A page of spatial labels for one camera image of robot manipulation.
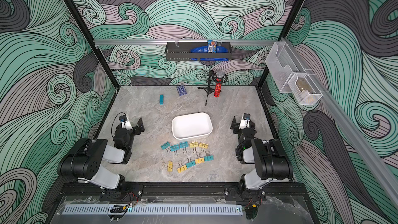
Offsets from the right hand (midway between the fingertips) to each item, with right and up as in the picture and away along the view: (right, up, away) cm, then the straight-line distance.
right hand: (244, 118), depth 89 cm
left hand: (-66, 0, 0) cm, 66 cm away
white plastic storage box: (-31, -6, +8) cm, 33 cm away
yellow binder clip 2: (-36, -25, -10) cm, 45 cm away
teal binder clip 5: (-22, -20, -6) cm, 30 cm away
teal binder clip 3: (-36, -15, -3) cm, 39 cm away
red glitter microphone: (-14, +26, +1) cm, 30 cm away
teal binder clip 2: (-41, -16, -4) cm, 44 cm away
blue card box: (-40, +18, +28) cm, 52 cm away
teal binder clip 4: (-31, -23, -8) cm, 40 cm away
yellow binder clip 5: (-27, -22, -7) cm, 35 cm away
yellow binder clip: (-42, -25, -9) cm, 50 cm away
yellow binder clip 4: (-24, -15, -2) cm, 29 cm away
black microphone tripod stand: (-18, +26, +8) cm, 33 cm away
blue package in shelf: (-23, +42, +3) cm, 48 cm away
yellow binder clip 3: (-30, -14, -4) cm, 33 cm away
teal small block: (-55, +11, +24) cm, 61 cm away
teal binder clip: (-46, -16, -2) cm, 49 cm away
